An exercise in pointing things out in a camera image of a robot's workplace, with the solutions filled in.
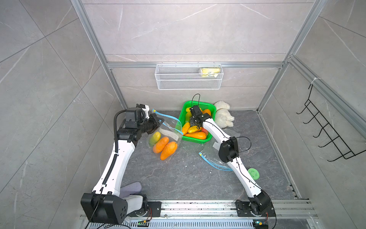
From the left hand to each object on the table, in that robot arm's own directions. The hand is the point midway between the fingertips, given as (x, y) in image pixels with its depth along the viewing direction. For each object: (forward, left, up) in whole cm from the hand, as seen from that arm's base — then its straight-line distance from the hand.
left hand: (164, 117), depth 73 cm
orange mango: (-3, +5, -23) cm, 24 cm away
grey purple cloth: (-27, +19, -28) cm, 44 cm away
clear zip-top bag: (-3, -2, -6) cm, 7 cm away
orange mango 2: (-7, 0, -23) cm, 24 cm away
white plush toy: (+17, -39, -21) cm, 47 cm away
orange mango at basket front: (+4, -19, -24) cm, 31 cm away
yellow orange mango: (+10, -17, -25) cm, 32 cm away
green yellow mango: (+1, +9, -22) cm, 24 cm away
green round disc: (-22, -50, -28) cm, 61 cm away
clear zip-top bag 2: (-7, -27, -30) cm, 41 cm away
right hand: (+22, -19, -29) cm, 41 cm away
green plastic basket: (+34, -27, -25) cm, 50 cm away
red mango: (-1, -22, -12) cm, 25 cm away
